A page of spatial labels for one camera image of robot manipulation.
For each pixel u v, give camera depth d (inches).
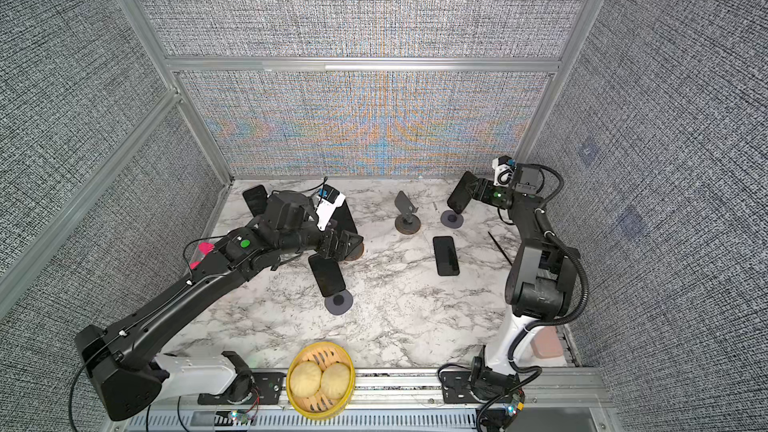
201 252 41.0
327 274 31.6
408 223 41.5
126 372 15.1
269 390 28.8
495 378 25.1
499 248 39.4
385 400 28.7
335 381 27.1
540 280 20.0
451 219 41.9
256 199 37.0
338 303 34.6
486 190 32.1
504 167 32.8
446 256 45.4
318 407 27.2
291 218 21.0
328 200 23.8
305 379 27.4
